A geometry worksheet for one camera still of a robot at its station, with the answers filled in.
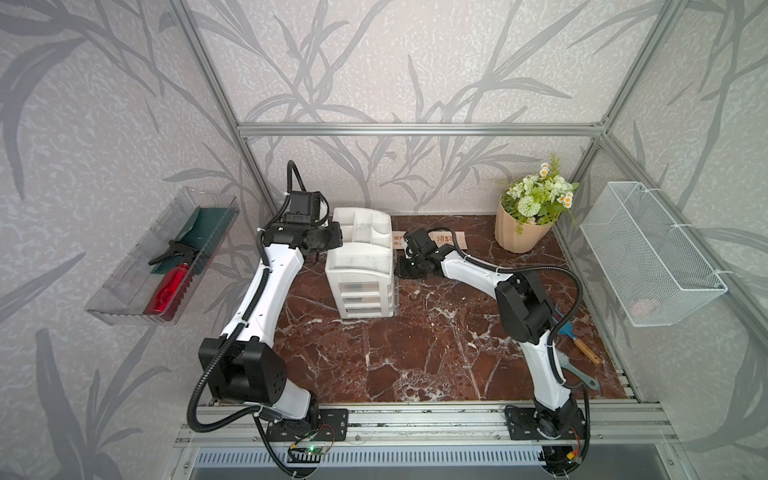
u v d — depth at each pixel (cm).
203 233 71
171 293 58
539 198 84
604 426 75
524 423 74
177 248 66
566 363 83
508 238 103
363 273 74
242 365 41
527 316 55
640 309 72
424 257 77
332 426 72
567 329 91
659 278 60
